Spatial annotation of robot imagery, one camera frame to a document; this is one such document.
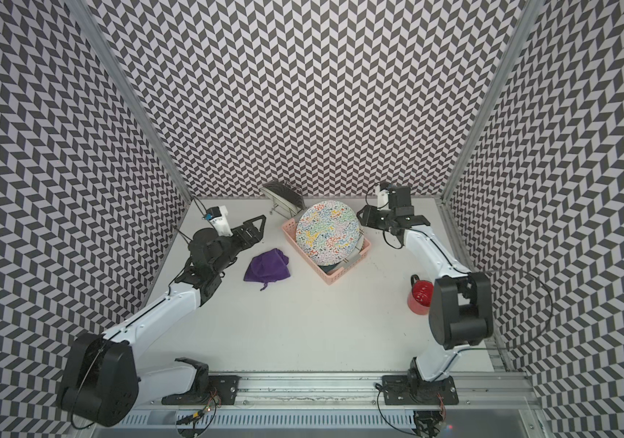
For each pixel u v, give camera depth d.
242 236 0.72
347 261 0.96
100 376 0.40
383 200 0.80
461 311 0.46
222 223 0.72
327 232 0.99
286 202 0.99
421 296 0.86
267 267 0.94
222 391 0.73
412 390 0.67
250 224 0.72
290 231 1.02
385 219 0.74
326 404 0.73
